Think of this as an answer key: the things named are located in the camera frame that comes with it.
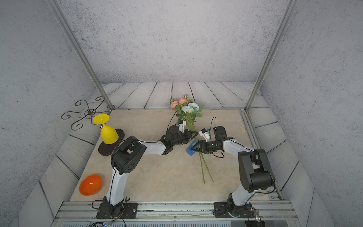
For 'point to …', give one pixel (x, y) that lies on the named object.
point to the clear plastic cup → (260, 194)
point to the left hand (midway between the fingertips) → (201, 134)
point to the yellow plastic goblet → (108, 135)
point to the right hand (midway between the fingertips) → (195, 149)
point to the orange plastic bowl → (90, 185)
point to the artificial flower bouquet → (187, 109)
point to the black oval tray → (105, 149)
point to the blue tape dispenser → (189, 149)
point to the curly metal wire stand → (89, 112)
